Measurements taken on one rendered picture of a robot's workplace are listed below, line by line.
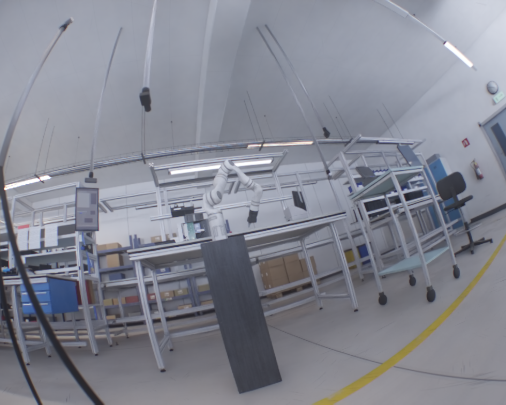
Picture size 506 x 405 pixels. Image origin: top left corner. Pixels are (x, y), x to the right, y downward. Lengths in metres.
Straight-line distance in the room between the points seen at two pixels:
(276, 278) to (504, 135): 6.64
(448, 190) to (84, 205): 4.35
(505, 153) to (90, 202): 7.95
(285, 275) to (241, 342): 4.29
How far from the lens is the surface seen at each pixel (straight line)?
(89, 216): 2.90
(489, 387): 0.96
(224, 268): 1.22
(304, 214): 2.12
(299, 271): 5.59
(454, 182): 3.23
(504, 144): 6.78
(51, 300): 2.54
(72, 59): 3.95
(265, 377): 1.34
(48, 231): 3.37
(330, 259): 7.27
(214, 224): 1.34
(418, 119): 7.68
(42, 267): 3.49
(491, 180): 6.81
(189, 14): 3.47
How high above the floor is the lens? 0.62
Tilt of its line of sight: 18 degrees up
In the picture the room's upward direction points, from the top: 15 degrees counter-clockwise
